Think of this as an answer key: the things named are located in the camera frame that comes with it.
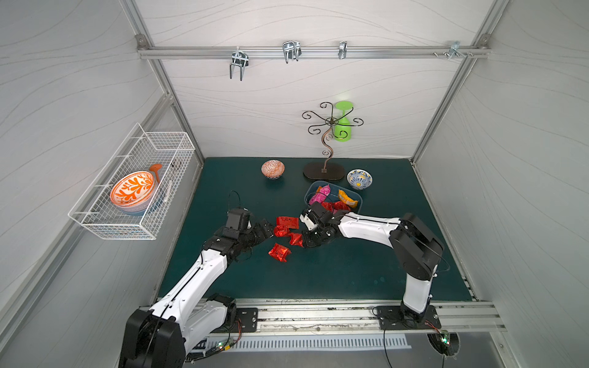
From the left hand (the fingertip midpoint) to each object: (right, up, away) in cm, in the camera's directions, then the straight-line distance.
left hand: (267, 232), depth 83 cm
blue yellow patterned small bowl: (+42, +20, +28) cm, 54 cm away
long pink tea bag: (+21, +13, +16) cm, 30 cm away
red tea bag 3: (+4, -1, +8) cm, 9 cm away
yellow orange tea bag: (+32, +11, +17) cm, 38 cm away
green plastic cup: (+31, +41, +17) cm, 54 cm away
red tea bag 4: (+4, -8, +3) cm, 10 cm away
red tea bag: (+27, +8, +16) cm, 33 cm away
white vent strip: (+11, -32, -12) cm, 36 cm away
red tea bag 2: (+7, +1, +13) cm, 15 cm away
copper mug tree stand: (+24, +24, +32) cm, 46 cm away
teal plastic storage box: (+17, +16, +19) cm, 31 cm away
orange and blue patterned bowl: (-2, +25, +32) cm, 41 cm away
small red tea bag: (+11, -4, +5) cm, 12 cm away
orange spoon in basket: (-36, +24, -8) cm, 44 cm away
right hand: (+13, -5, +6) cm, 15 cm away
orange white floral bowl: (-35, +16, -19) cm, 43 cm away
